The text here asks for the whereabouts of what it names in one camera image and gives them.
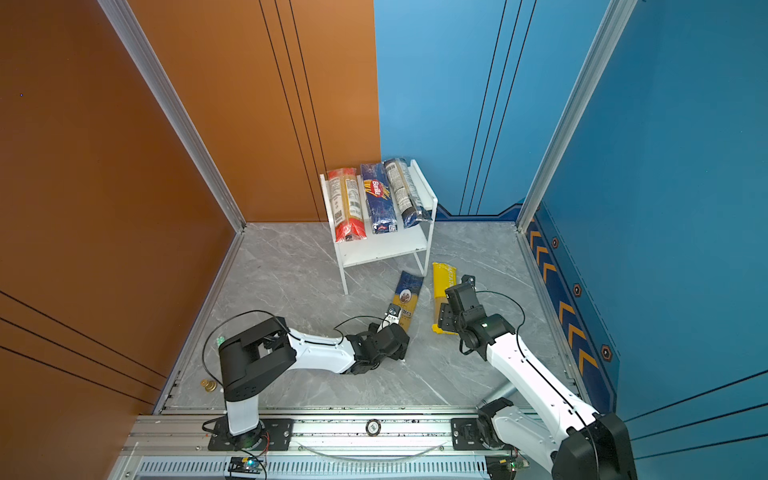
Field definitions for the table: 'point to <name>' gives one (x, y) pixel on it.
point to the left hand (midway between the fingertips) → (400, 333)
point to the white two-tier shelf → (378, 247)
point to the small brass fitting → (209, 386)
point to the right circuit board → (504, 467)
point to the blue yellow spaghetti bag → (405, 296)
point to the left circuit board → (245, 465)
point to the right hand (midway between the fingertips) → (450, 314)
